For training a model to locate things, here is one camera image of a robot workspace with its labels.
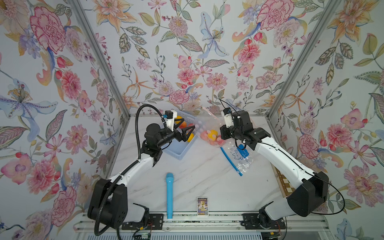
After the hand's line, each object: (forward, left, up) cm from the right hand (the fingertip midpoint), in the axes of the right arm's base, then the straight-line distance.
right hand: (220, 126), depth 82 cm
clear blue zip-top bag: (-5, -14, -22) cm, 27 cm away
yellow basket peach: (-12, +16, +6) cm, 21 cm away
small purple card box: (-35, +9, -23) cm, 43 cm away
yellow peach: (-2, +3, -6) cm, 7 cm away
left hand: (-5, +15, +7) cm, 18 cm away
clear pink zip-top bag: (+1, +7, -3) cm, 7 cm away
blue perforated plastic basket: (-4, +25, -17) cm, 30 cm away
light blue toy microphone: (-22, +28, -22) cm, 42 cm away
